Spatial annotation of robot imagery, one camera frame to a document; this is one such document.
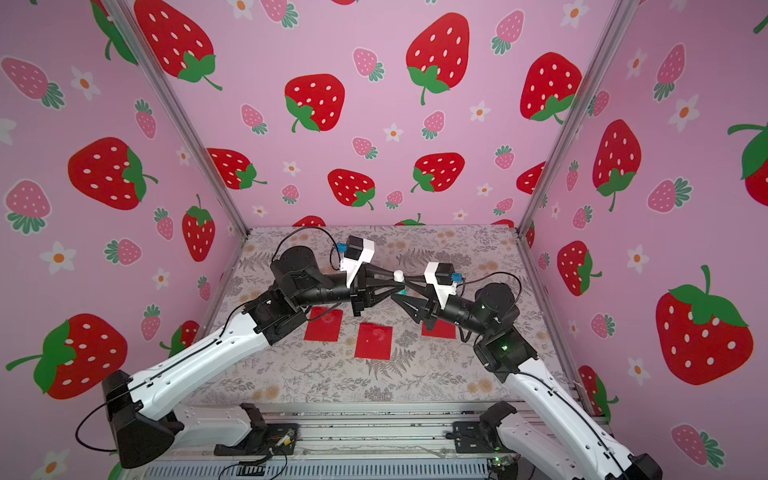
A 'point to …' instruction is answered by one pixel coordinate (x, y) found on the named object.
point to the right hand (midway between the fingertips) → (404, 283)
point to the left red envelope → (327, 328)
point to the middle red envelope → (374, 341)
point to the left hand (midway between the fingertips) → (402, 282)
